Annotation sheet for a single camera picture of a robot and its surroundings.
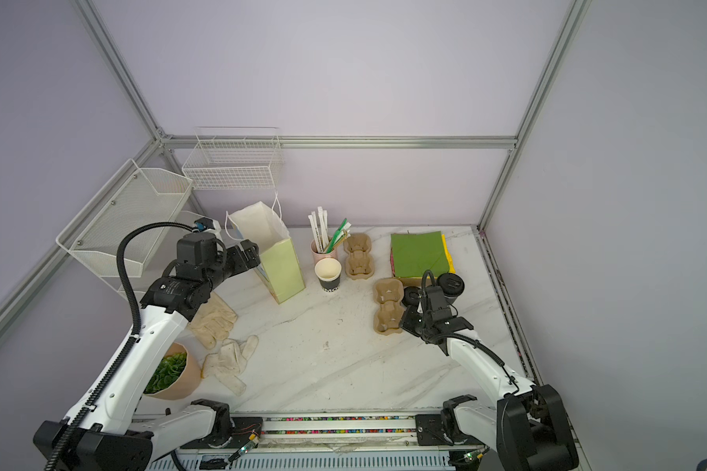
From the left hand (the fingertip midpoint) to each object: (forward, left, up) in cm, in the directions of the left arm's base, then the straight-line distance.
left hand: (241, 253), depth 74 cm
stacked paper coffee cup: (+11, -20, -22) cm, 32 cm away
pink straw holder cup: (+17, -16, -21) cm, 31 cm away
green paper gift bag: (+6, -6, -12) cm, 14 cm away
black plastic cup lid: (+3, -60, -18) cm, 63 cm away
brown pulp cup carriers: (+18, -31, -26) cm, 44 cm away
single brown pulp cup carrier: (+6, -41, -28) cm, 50 cm away
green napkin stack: (+22, -52, -25) cm, 62 cm away
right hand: (-7, -43, -21) cm, 49 cm away
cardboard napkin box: (+9, -47, -25) cm, 54 cm away
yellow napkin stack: (+13, -63, -23) cm, 68 cm away
